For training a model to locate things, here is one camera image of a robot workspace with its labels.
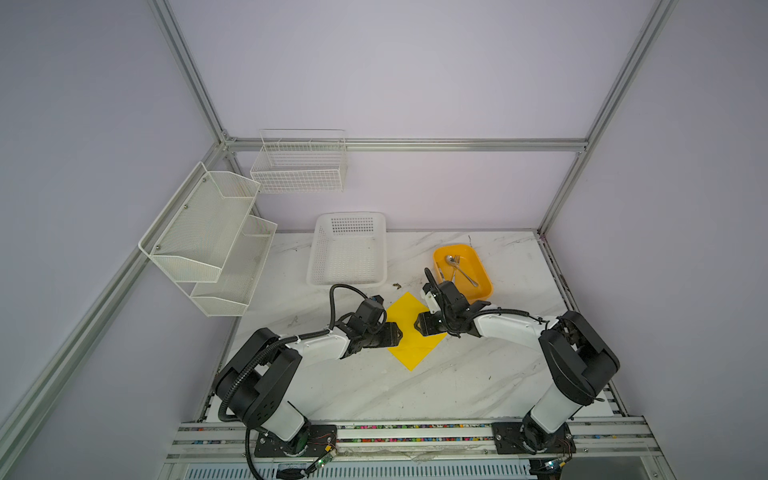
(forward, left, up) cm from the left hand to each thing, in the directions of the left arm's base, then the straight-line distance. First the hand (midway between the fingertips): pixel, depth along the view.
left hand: (394, 336), depth 89 cm
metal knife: (+23, -16, +2) cm, 28 cm away
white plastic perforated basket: (+38, +18, -3) cm, 43 cm away
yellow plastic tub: (+30, -26, -2) cm, 40 cm away
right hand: (+4, -7, +1) cm, 8 cm away
